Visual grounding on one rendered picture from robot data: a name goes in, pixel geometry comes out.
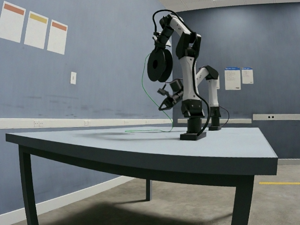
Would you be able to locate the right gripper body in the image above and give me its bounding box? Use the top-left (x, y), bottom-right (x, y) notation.
top-left (162, 89), bottom-right (180, 107)

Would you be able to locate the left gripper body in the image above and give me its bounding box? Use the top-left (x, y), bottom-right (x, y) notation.
top-left (152, 31), bottom-right (171, 48)

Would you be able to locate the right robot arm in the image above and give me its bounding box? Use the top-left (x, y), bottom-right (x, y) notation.
top-left (157, 65), bottom-right (222, 128)

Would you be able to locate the black cable reel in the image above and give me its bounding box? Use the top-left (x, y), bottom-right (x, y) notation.
top-left (147, 49), bottom-right (173, 83)

